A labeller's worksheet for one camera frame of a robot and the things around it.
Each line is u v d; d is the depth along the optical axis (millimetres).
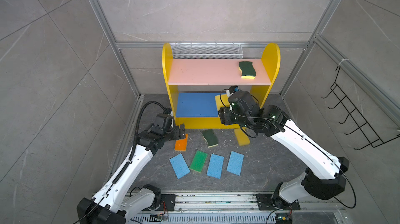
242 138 951
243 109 464
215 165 836
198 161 858
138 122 520
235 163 854
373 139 590
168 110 671
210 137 953
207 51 973
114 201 386
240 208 731
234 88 561
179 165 839
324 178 399
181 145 927
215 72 747
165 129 572
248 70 746
